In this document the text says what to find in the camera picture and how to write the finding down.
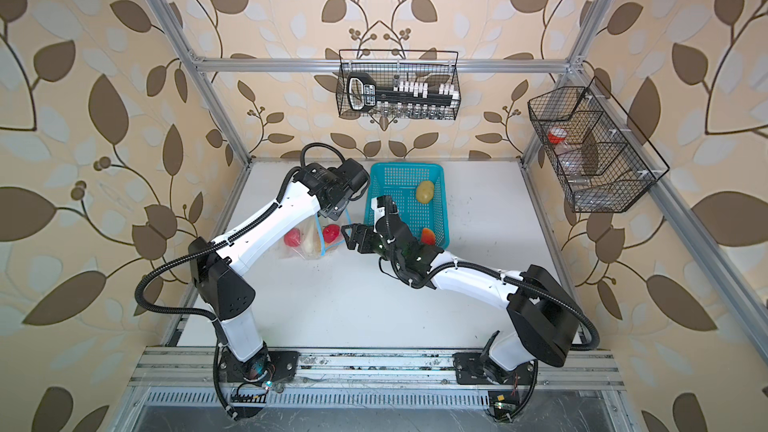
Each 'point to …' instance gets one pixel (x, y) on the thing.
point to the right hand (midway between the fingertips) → (352, 231)
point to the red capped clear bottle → (557, 137)
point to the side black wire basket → (605, 161)
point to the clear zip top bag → (318, 238)
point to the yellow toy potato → (425, 192)
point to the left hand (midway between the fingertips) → (324, 199)
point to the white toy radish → (309, 243)
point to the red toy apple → (331, 233)
